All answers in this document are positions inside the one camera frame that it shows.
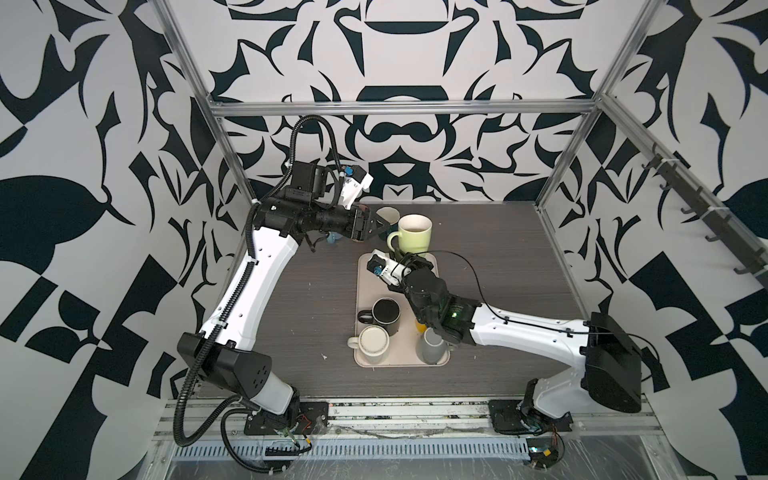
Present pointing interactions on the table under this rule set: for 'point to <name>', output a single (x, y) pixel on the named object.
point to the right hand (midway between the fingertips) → (402, 246)
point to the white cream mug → (373, 342)
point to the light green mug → (413, 235)
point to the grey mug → (431, 348)
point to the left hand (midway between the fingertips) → (380, 217)
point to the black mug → (385, 312)
